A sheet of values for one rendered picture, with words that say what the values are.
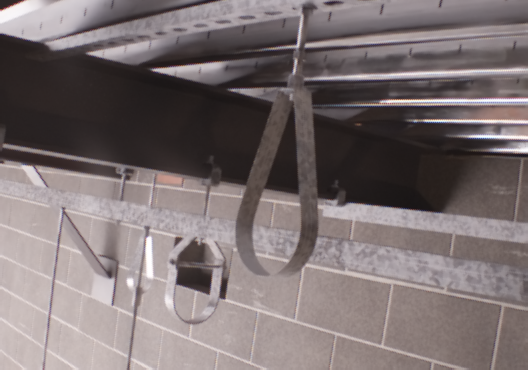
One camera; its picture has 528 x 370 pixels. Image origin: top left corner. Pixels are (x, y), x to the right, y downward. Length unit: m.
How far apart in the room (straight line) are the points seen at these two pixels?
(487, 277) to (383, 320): 1.38
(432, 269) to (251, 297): 1.82
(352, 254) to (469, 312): 1.05
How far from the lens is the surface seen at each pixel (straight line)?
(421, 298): 2.25
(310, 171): 0.80
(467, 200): 2.18
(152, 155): 1.68
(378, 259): 1.10
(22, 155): 3.50
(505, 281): 0.97
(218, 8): 0.96
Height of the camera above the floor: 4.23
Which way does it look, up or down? 3 degrees up
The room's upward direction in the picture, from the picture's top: 8 degrees clockwise
